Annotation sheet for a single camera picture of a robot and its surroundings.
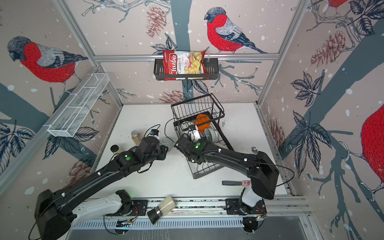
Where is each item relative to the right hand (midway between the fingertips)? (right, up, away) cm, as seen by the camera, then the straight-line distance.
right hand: (199, 143), depth 81 cm
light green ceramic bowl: (+8, +3, +9) cm, 12 cm away
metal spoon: (+35, -7, +12) cm, 38 cm away
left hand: (-18, -2, -4) cm, 19 cm away
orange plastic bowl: (+2, +13, +27) cm, 30 cm away
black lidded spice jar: (-50, -4, +5) cm, 50 cm away
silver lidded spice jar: (-40, +2, +11) cm, 41 cm away
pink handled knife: (+25, -22, -1) cm, 33 cm away
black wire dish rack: (-9, +17, +8) cm, 20 cm away
